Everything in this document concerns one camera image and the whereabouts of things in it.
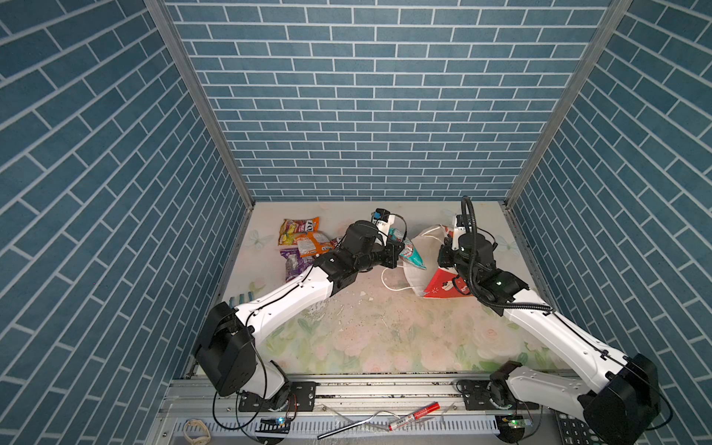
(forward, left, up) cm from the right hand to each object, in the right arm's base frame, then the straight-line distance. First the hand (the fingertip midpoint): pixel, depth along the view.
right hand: (443, 236), depth 79 cm
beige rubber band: (-51, +59, -21) cm, 81 cm away
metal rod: (-45, +22, -23) cm, 55 cm away
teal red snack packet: (-6, +10, -1) cm, 12 cm away
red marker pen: (-41, +5, -23) cm, 47 cm away
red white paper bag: (-10, +2, -9) cm, 14 cm away
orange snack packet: (+6, +43, -16) cm, 46 cm away
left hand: (-5, +11, +1) cm, 12 cm away
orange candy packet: (+16, +55, -19) cm, 61 cm away
